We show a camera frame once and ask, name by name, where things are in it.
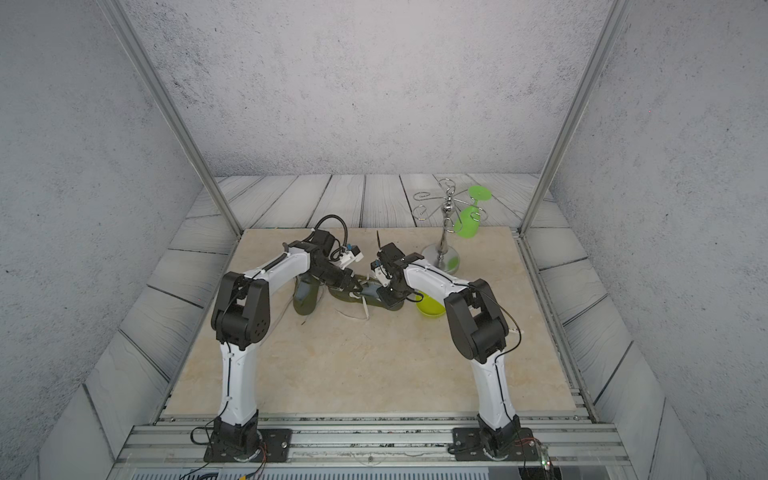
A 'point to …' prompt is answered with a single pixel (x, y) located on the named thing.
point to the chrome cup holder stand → (443, 258)
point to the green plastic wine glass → (468, 221)
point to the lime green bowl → (429, 307)
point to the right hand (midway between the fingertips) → (391, 298)
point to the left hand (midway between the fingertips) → (364, 289)
